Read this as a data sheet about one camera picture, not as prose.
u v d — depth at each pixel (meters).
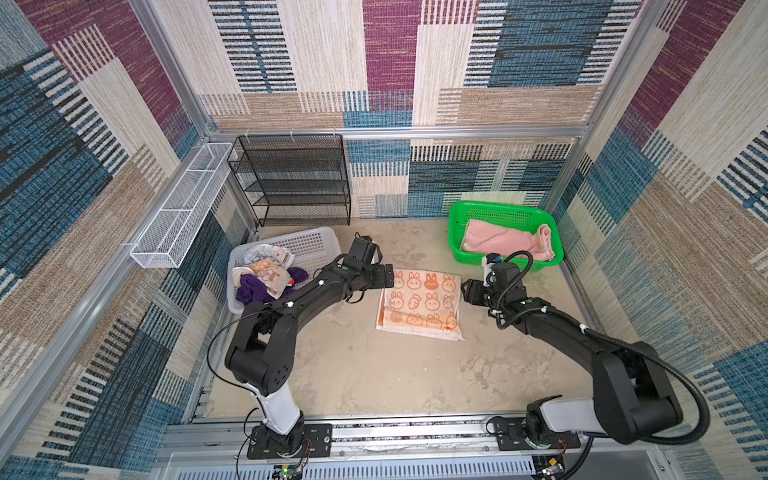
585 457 0.71
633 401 0.42
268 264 0.98
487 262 0.82
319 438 0.73
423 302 0.97
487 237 1.12
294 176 1.08
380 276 0.82
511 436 0.73
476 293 0.80
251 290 0.89
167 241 0.71
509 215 1.19
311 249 1.08
